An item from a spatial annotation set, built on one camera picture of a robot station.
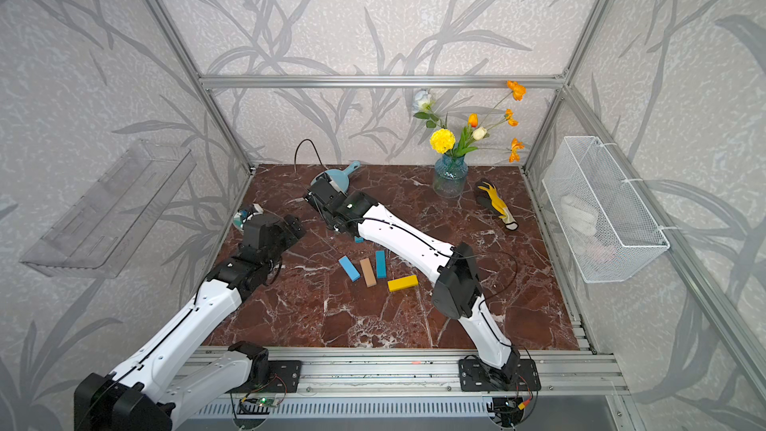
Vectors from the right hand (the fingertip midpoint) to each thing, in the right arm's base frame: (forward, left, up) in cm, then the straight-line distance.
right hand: (346, 208), depth 83 cm
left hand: (-5, +15, -1) cm, 16 cm away
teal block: (+1, -1, -20) cm, 20 cm away
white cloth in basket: (-6, -61, +3) cm, 62 cm away
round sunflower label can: (-11, +22, +11) cm, 27 cm away
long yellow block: (-14, -16, -20) cm, 29 cm away
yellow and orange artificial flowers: (+17, -31, +8) cm, 36 cm away
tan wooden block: (-10, -5, -20) cm, 23 cm away
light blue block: (-8, +1, -20) cm, 22 cm away
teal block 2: (-6, -8, -19) cm, 22 cm away
